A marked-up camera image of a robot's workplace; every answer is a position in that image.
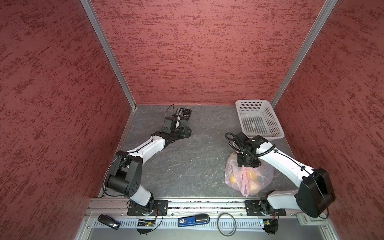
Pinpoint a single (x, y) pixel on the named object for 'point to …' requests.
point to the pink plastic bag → (248, 181)
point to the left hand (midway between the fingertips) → (185, 134)
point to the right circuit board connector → (271, 226)
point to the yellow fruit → (254, 187)
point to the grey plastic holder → (304, 219)
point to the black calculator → (184, 114)
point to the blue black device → (193, 220)
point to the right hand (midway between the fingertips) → (244, 167)
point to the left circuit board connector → (145, 226)
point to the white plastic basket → (257, 117)
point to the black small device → (109, 221)
